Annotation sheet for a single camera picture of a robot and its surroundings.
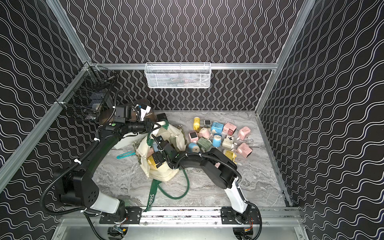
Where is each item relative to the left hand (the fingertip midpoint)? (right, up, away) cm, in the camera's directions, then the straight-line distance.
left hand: (159, 123), depth 77 cm
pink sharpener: (+49, -16, +16) cm, 54 cm away
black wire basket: (-48, +19, +16) cm, 54 cm away
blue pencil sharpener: (+35, -2, +27) cm, 44 cm away
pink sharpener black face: (+18, -8, +20) cm, 28 cm away
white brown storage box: (-7, +6, -4) cm, 10 cm away
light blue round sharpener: (+33, -11, +19) cm, 39 cm away
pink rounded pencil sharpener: (+52, -6, +23) cm, 57 cm away
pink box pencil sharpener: (+42, -3, +26) cm, 50 cm away
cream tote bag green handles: (+9, -7, +1) cm, 12 cm away
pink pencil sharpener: (+25, -6, +22) cm, 34 cm away
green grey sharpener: (+24, -13, +18) cm, 33 cm away
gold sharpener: (-7, -22, +10) cm, 25 cm away
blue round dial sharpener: (+18, -15, +13) cm, 26 cm away
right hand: (-3, -17, +16) cm, 23 cm away
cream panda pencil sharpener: (+40, -12, +21) cm, 47 cm away
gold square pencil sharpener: (+28, 0, +27) cm, 38 cm away
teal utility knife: (-26, -20, +19) cm, 38 cm away
